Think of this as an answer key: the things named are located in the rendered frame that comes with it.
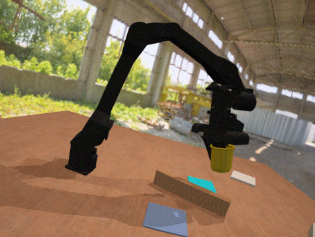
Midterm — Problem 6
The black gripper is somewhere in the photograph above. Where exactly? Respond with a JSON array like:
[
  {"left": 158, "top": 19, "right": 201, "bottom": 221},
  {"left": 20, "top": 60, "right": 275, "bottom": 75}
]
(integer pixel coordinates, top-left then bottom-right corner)
[{"left": 191, "top": 107, "right": 249, "bottom": 161}]

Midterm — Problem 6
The yellow cup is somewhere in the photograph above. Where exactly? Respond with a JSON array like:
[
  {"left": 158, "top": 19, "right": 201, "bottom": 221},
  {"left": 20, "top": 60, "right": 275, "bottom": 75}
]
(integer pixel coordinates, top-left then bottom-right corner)
[{"left": 210, "top": 144, "right": 236, "bottom": 173}]

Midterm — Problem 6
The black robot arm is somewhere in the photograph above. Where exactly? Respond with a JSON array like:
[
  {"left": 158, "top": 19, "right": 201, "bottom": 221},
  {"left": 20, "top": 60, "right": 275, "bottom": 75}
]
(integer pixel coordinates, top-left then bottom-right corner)
[{"left": 65, "top": 22, "right": 257, "bottom": 175}]

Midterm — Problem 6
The brown wooden bar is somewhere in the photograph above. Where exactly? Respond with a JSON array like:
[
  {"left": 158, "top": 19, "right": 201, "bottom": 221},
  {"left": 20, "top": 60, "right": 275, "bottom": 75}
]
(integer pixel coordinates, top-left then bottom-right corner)
[{"left": 153, "top": 168, "right": 232, "bottom": 218}]

